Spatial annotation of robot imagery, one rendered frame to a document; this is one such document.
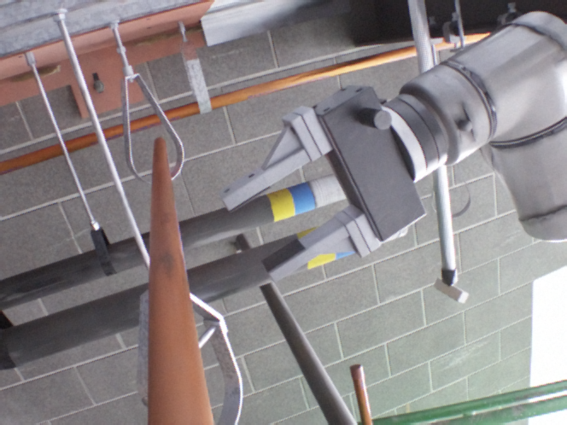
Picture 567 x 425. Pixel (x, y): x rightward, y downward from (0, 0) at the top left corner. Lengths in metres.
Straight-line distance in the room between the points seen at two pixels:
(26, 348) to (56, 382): 1.01
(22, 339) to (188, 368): 0.65
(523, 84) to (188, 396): 0.36
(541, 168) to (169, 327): 0.36
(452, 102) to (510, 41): 0.09
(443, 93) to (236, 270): 0.53
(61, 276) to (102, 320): 0.32
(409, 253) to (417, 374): 0.64
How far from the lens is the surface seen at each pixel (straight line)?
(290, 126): 0.37
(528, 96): 0.45
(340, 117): 0.37
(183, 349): 0.29
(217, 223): 1.08
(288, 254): 0.40
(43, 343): 0.88
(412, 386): 2.30
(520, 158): 0.47
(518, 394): 1.48
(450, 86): 0.41
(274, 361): 1.90
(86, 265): 1.12
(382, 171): 0.39
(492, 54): 0.44
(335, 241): 0.41
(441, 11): 1.35
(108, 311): 0.84
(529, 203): 0.50
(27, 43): 0.88
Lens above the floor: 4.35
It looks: 22 degrees down
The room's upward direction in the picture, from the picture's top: 15 degrees counter-clockwise
